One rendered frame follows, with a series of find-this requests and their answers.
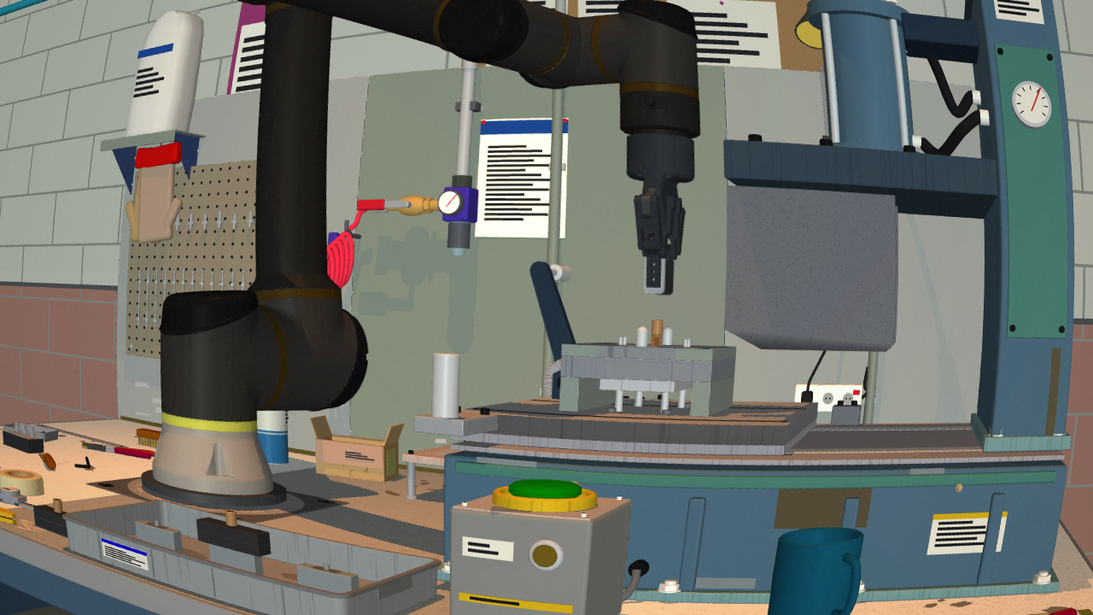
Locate red handled screwdriver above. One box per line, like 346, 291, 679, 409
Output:
82, 439, 156, 460

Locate beige gloves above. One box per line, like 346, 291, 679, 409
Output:
126, 166, 183, 243

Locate dark round base plate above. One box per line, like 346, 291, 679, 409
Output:
140, 470, 289, 514

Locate white power strip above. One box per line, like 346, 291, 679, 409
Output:
793, 384, 866, 405

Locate cork notice board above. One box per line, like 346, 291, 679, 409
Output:
557, 0, 822, 71

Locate cardboard box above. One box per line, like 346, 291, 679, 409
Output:
310, 415, 405, 484

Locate black parts tray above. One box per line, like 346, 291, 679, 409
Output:
2, 424, 60, 454

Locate beige pegboard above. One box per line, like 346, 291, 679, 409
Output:
126, 158, 262, 360

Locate blue air regulator with gauge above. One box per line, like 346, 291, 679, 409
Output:
395, 174, 480, 250

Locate green palm button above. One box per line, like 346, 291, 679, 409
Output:
492, 479, 597, 514

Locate dark blue ejector lever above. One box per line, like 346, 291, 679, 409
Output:
529, 261, 578, 349

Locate grey-green lower mould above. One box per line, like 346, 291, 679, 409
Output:
558, 341, 738, 418

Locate grey control box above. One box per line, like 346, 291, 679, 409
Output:
449, 495, 634, 615

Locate beige tape roll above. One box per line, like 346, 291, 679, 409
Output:
0, 466, 46, 499

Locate teal mug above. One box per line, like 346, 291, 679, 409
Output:
770, 526, 864, 615

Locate grey-green back panel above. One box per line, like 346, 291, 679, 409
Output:
349, 65, 985, 455

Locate blue and white can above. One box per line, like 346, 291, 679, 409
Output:
255, 410, 290, 466

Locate black preheat plate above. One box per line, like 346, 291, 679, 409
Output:
196, 516, 272, 558

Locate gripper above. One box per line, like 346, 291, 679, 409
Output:
626, 133, 698, 296

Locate grey sliding table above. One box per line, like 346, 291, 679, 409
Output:
415, 399, 822, 456

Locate grey upper mould block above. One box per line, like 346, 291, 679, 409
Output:
724, 188, 899, 353

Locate grey air pipe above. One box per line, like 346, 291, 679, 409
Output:
456, 58, 480, 178

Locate white dispenser bottle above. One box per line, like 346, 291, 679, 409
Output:
126, 10, 207, 143

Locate grey tote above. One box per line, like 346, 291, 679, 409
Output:
63, 499, 446, 615

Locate purple edged wall poster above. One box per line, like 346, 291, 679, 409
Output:
225, 0, 268, 96

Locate blue moulding press body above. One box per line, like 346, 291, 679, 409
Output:
444, 0, 1078, 600

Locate red coiled hose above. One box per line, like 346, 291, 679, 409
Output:
326, 224, 356, 290

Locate white cylinder table handle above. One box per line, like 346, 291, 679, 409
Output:
432, 352, 463, 419

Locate white poster blue header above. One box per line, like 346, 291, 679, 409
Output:
474, 117, 570, 241

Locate grey wall bracket shelf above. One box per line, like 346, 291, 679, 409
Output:
100, 129, 207, 197

